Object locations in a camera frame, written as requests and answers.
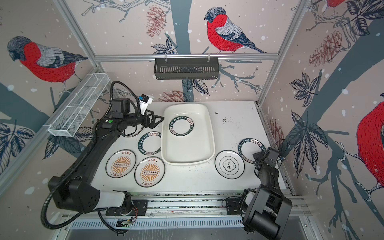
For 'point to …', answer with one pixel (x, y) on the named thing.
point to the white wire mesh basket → (79, 106)
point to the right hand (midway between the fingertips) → (260, 158)
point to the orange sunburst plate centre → (149, 171)
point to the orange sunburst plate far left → (120, 163)
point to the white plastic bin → (187, 136)
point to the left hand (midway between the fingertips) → (156, 114)
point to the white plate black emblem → (229, 164)
